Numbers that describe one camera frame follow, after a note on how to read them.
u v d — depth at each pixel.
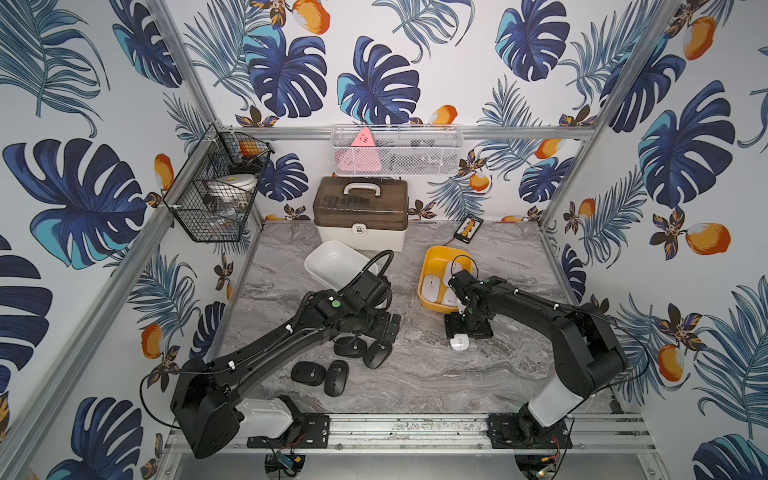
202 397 0.39
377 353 0.86
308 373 0.82
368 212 0.95
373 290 0.59
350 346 0.87
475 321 0.74
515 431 0.73
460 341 0.88
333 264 1.07
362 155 0.90
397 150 0.94
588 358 0.46
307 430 0.76
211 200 0.92
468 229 1.17
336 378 0.82
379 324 0.68
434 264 1.09
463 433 0.76
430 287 0.99
